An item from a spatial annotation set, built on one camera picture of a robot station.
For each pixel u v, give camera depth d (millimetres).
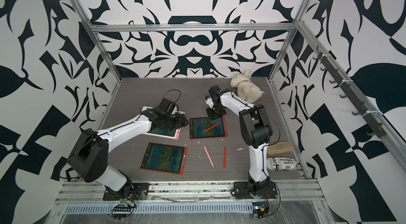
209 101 915
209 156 848
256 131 540
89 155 443
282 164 795
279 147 825
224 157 852
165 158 848
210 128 956
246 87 1016
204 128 958
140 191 745
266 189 687
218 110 826
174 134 915
